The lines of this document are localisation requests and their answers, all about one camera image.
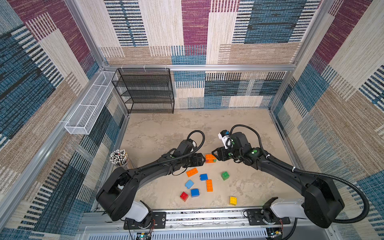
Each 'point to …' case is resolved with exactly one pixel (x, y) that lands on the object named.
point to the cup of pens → (119, 158)
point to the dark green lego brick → (225, 175)
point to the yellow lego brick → (233, 201)
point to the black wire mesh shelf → (145, 90)
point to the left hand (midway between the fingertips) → (202, 160)
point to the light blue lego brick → (189, 184)
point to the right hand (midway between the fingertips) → (218, 153)
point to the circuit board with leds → (273, 233)
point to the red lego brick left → (184, 196)
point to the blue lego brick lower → (195, 192)
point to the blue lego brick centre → (203, 177)
